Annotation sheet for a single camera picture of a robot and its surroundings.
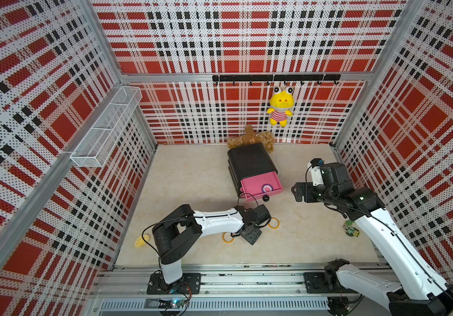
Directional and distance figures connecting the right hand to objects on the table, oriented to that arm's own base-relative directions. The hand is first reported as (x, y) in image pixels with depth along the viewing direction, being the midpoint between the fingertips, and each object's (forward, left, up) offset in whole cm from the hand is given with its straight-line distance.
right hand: (306, 188), depth 73 cm
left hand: (-7, +22, -23) cm, 33 cm away
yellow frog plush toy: (+42, +5, +10) cm, 43 cm away
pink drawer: (+8, +16, -11) cm, 21 cm away
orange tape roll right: (-4, +10, -23) cm, 26 cm away
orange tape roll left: (-11, +31, -23) cm, 40 cm away
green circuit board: (-34, +51, -22) cm, 65 cm away
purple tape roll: (+9, +12, -11) cm, 19 cm away
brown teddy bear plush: (+45, +19, -16) cm, 52 cm away
